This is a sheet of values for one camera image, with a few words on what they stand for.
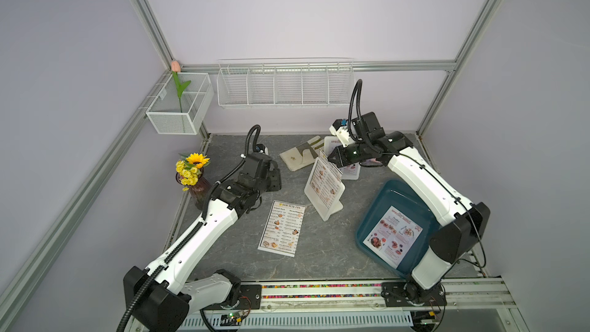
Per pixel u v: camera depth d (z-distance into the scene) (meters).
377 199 0.91
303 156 1.10
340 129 0.69
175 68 0.89
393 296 0.73
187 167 0.77
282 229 0.89
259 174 0.57
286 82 0.99
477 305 0.73
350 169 0.99
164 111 0.77
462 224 0.43
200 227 0.45
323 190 0.85
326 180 0.83
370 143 0.56
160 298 0.37
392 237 0.85
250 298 0.74
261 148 0.67
